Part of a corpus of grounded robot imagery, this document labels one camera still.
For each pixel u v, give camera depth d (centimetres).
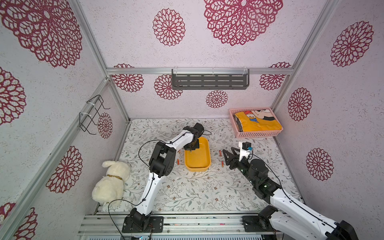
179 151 101
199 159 96
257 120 109
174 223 76
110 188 76
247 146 64
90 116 75
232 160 67
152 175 62
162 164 61
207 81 95
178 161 97
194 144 90
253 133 106
